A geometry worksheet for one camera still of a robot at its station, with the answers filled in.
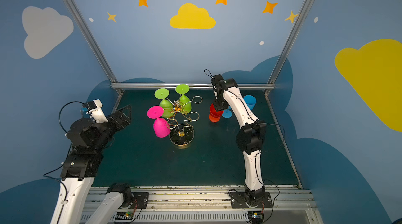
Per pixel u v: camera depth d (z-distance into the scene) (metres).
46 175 0.41
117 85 1.15
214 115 0.87
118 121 0.56
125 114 0.57
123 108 0.59
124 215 0.73
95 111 0.55
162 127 0.77
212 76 0.74
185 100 0.87
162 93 0.79
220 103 0.80
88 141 0.46
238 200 0.74
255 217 0.73
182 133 0.96
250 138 0.55
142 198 0.76
